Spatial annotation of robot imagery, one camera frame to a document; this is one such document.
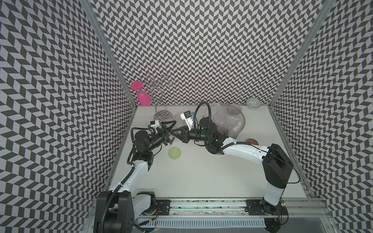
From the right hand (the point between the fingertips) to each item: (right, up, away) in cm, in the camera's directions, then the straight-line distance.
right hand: (172, 133), depth 72 cm
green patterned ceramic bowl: (+59, +20, +44) cm, 77 cm away
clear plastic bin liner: (+33, +7, +15) cm, 37 cm away
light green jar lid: (-1, -15, +19) cm, 24 cm away
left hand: (+2, +3, +3) cm, 5 cm away
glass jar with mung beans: (+4, +5, +1) cm, 7 cm away
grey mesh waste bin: (+33, +7, +15) cm, 37 cm away
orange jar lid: (+51, -8, +27) cm, 58 cm away
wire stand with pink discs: (-22, +22, +23) cm, 39 cm away
